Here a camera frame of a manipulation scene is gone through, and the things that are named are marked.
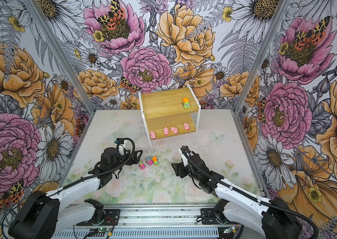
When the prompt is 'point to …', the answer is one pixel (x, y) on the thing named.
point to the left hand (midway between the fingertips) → (136, 154)
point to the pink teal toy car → (149, 161)
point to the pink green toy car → (142, 166)
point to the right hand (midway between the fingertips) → (177, 166)
